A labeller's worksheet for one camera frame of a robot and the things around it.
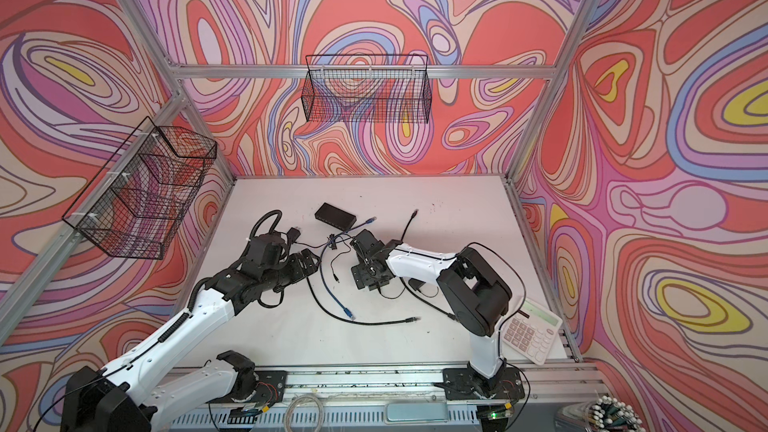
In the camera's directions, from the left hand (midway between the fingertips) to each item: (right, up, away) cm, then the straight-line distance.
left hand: (314, 264), depth 81 cm
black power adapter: (+29, -8, +9) cm, 31 cm away
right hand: (+17, -7, +11) cm, 21 cm away
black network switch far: (+1, +12, +24) cm, 27 cm away
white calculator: (+60, -18, -1) cm, 63 cm away
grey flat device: (+28, -32, -13) cm, 44 cm away
